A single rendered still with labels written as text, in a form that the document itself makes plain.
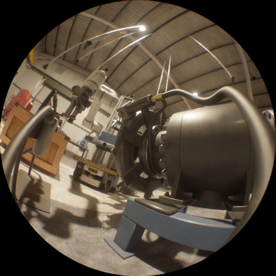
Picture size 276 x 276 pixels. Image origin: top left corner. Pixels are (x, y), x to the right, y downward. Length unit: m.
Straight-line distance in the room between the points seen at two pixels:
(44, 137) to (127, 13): 8.56
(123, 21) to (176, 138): 8.66
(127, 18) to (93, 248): 8.97
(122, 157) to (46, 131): 0.48
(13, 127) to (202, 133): 1.51
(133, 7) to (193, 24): 3.94
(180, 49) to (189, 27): 2.01
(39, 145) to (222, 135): 0.85
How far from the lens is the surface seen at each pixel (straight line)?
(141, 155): 0.69
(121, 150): 0.62
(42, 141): 0.60
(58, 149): 1.12
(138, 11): 8.53
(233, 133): 0.46
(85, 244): 0.47
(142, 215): 0.36
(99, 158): 1.66
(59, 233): 0.49
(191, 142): 0.46
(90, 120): 1.51
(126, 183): 0.64
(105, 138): 1.64
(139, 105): 0.61
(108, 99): 0.68
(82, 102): 0.52
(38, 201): 0.63
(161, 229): 0.34
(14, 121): 1.30
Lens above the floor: 0.34
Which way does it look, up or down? 22 degrees up
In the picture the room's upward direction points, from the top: 17 degrees clockwise
